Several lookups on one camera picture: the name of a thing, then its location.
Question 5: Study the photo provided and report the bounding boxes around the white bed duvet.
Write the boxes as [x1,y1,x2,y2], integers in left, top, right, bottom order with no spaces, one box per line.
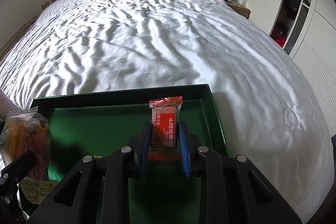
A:
[1,0,334,223]

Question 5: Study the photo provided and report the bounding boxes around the white wardrobe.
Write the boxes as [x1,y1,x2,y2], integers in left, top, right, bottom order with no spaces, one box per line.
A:
[239,0,335,136]

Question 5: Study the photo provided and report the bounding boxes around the wooden nightstand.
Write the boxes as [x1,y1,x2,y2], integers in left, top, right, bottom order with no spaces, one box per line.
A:
[226,2,251,19]

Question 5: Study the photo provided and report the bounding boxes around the clear bag dried fruit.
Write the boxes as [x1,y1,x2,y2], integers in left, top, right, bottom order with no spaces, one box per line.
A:
[1,107,58,205]

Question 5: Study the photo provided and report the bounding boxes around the red small candy packet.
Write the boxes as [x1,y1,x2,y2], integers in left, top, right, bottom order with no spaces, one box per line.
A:
[148,96,183,161]

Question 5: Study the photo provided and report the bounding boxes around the green tray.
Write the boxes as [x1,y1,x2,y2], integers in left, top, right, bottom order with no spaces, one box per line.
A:
[31,84,227,223]

